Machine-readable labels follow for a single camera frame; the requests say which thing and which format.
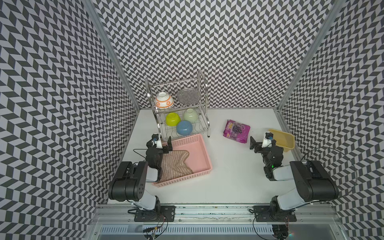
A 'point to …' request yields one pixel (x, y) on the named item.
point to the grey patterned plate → (188, 96)
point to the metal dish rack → (180, 108)
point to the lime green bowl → (173, 119)
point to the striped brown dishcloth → (173, 166)
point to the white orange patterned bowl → (163, 101)
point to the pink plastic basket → (198, 160)
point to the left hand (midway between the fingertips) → (161, 137)
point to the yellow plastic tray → (284, 140)
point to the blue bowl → (184, 128)
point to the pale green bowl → (191, 115)
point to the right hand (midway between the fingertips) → (258, 138)
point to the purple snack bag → (237, 131)
